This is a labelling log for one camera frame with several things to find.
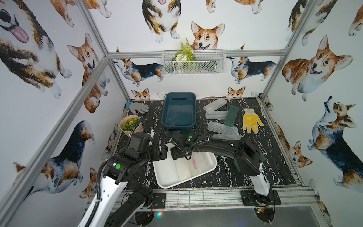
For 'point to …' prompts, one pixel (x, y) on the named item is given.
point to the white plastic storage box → (170, 172)
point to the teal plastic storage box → (179, 110)
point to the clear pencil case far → (214, 105)
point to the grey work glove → (134, 107)
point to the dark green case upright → (231, 115)
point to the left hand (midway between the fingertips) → (161, 146)
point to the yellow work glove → (250, 121)
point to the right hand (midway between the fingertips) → (174, 156)
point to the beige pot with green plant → (128, 123)
